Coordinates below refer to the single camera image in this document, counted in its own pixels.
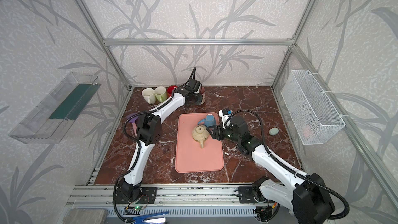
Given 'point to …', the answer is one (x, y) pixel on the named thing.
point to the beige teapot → (200, 133)
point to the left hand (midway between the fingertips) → (201, 94)
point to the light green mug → (160, 93)
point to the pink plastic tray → (190, 157)
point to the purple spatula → (132, 120)
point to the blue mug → (209, 121)
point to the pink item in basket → (307, 132)
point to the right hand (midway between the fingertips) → (211, 123)
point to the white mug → (149, 95)
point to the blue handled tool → (153, 219)
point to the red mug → (169, 90)
